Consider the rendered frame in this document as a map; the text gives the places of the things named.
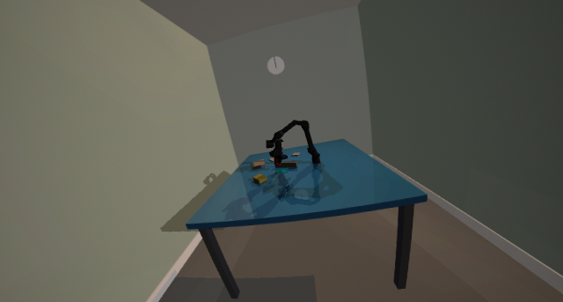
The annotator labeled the brown wooden bar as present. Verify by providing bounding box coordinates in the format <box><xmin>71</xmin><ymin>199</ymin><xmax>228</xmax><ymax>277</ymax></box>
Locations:
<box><xmin>275</xmin><ymin>162</ymin><xmax>297</xmax><ymax>167</ymax></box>

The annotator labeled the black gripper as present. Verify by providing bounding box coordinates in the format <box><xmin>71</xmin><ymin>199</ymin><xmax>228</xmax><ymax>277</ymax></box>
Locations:
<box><xmin>275</xmin><ymin>147</ymin><xmax>288</xmax><ymax>164</ymax></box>

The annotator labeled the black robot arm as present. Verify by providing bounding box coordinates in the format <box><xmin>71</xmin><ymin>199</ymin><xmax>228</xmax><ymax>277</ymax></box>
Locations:
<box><xmin>266</xmin><ymin>120</ymin><xmax>321</xmax><ymax>164</ymax></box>

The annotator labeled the yellow flat box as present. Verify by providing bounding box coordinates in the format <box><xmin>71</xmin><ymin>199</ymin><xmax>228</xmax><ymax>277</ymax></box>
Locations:
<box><xmin>253</xmin><ymin>174</ymin><xmax>267</xmax><ymax>184</ymax></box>

